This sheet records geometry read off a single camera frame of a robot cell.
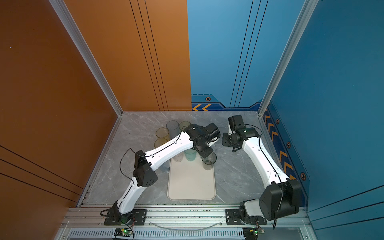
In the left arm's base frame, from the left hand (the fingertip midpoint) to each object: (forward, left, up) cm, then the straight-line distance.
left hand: (207, 151), depth 82 cm
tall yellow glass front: (+7, +28, -2) cm, 29 cm away
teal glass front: (+3, +9, -9) cm, 13 cm away
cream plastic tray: (-12, +10, -14) cm, 21 cm away
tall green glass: (+19, +14, 0) cm, 24 cm away
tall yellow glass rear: (+18, +29, -8) cm, 35 cm away
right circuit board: (-36, -21, -16) cm, 44 cm away
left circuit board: (-36, +40, -16) cm, 56 cm away
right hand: (+5, -10, +3) cm, 12 cm away
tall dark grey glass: (-1, -1, -10) cm, 10 cm away
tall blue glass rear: (+17, +21, -1) cm, 27 cm away
